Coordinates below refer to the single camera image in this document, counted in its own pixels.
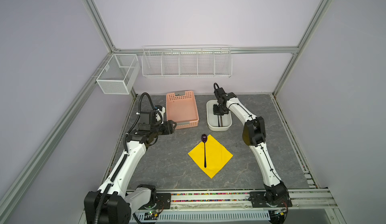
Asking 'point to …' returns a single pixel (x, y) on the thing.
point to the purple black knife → (221, 121)
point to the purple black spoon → (204, 137)
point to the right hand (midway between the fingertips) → (218, 113)
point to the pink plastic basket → (181, 108)
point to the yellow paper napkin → (217, 156)
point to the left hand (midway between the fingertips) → (171, 126)
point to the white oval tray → (212, 119)
